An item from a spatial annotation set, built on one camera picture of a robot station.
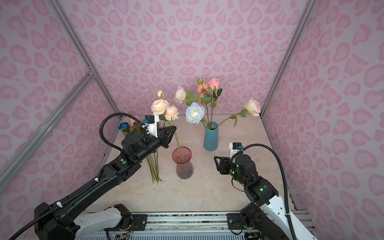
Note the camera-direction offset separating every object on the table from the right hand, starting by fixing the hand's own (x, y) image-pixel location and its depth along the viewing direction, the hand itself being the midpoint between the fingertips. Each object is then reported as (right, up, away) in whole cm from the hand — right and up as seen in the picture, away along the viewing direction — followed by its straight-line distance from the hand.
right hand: (217, 158), depth 71 cm
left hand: (-19, +15, -6) cm, 25 cm away
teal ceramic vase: (-1, +9, +19) cm, 21 cm away
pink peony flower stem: (-53, +18, +32) cm, 65 cm away
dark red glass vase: (-17, 0, +4) cm, 18 cm away
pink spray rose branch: (-3, +33, +9) cm, 34 cm away
